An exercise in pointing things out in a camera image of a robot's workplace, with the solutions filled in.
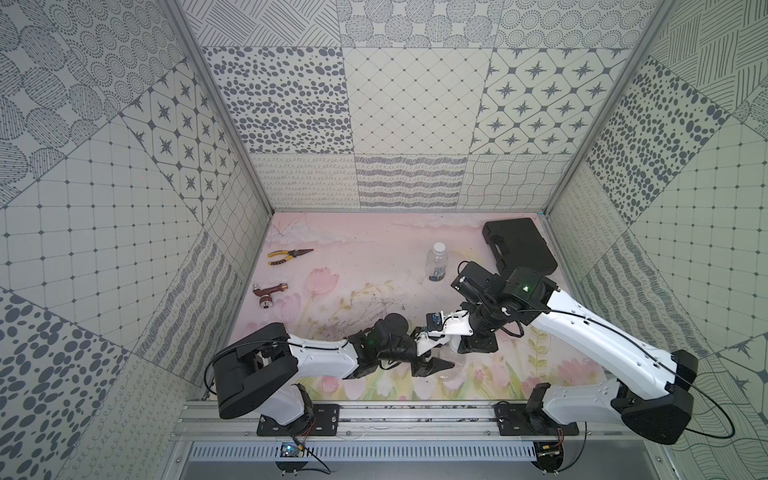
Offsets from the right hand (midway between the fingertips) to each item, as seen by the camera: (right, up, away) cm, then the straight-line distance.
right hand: (466, 337), depth 68 cm
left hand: (-2, -4, +4) cm, 6 cm away
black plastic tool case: (+28, +21, +36) cm, 50 cm away
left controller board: (-42, -29, +3) cm, 51 cm away
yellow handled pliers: (-54, +17, +39) cm, 69 cm away
